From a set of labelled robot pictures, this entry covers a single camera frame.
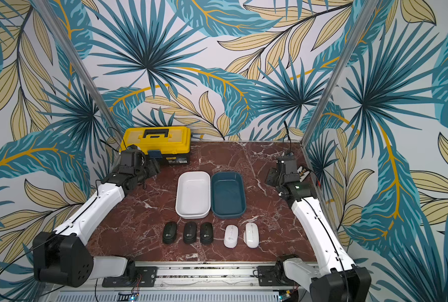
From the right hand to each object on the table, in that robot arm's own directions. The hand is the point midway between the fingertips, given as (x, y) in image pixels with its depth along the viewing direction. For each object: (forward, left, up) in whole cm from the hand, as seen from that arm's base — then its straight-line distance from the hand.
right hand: (274, 173), depth 79 cm
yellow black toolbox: (+24, +46, -4) cm, 52 cm away
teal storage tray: (+2, +19, -21) cm, 28 cm away
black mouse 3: (-17, +29, -19) cm, 39 cm away
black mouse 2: (-16, +37, -21) cm, 45 cm away
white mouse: (-19, +19, -20) cm, 33 cm away
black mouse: (-16, +46, -21) cm, 53 cm away
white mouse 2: (-19, +10, -20) cm, 29 cm away
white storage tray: (+3, +37, -21) cm, 42 cm away
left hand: (+7, +53, -3) cm, 53 cm away
